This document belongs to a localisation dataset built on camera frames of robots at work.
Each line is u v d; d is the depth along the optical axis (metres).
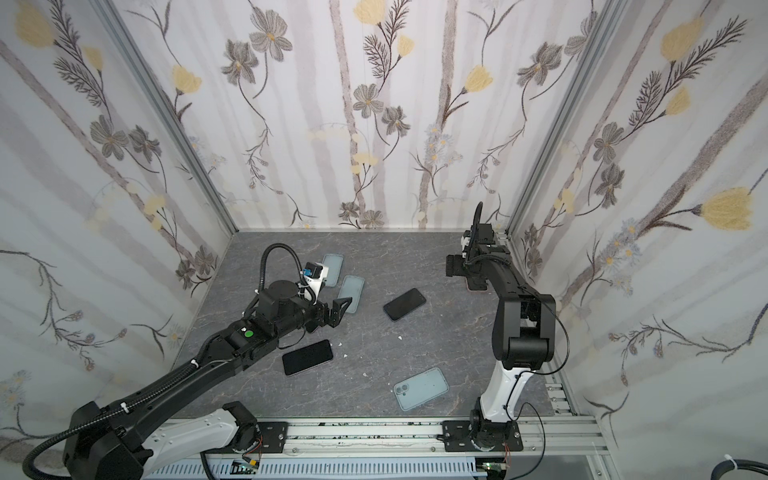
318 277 0.66
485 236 0.77
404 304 0.98
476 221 0.80
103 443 0.38
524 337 0.50
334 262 1.13
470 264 0.69
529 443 0.73
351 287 1.04
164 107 0.84
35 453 0.37
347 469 0.70
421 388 0.83
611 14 0.68
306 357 0.88
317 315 0.67
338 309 0.68
